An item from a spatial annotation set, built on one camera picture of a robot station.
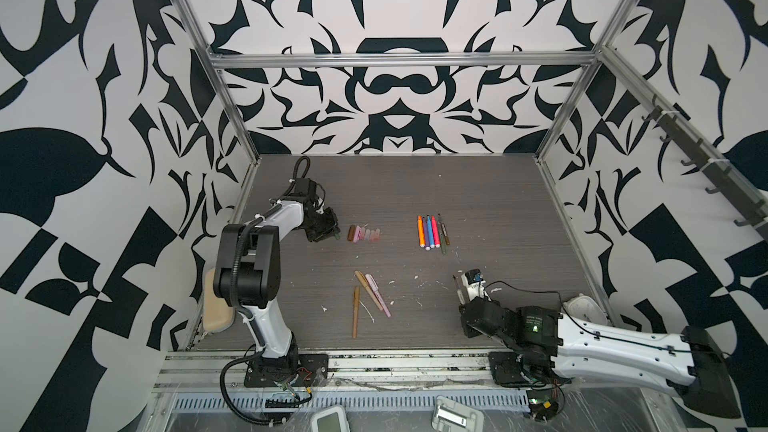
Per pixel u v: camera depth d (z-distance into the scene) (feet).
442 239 3.20
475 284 2.28
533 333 1.80
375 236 3.17
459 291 2.63
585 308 2.66
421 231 3.25
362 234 3.22
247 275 1.63
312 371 2.43
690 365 1.46
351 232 3.25
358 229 3.25
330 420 2.13
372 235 3.17
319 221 2.78
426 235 3.24
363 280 2.92
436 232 3.22
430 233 3.22
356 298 2.79
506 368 2.44
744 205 1.78
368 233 3.21
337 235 3.08
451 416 2.21
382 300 2.78
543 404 2.33
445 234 3.23
